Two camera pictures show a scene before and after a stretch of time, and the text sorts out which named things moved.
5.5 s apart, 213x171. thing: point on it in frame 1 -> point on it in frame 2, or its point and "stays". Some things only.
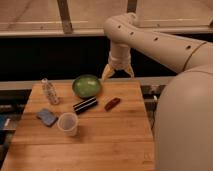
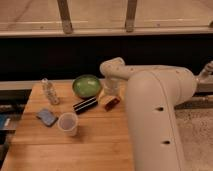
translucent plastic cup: x=68 y=123 stays
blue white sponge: x=47 y=117 stays
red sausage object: x=114 y=102 stays
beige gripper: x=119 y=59 -> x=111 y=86
